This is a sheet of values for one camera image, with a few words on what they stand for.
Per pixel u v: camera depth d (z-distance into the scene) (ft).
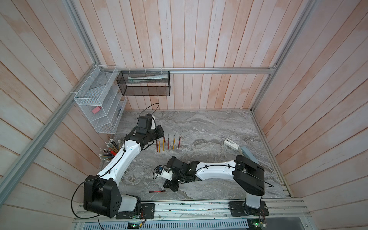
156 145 3.24
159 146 3.24
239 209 2.42
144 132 2.05
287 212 2.49
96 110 2.69
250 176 1.47
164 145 3.24
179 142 3.31
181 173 2.09
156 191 2.62
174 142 3.31
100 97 2.29
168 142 3.31
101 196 1.32
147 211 2.40
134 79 2.96
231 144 3.21
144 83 3.49
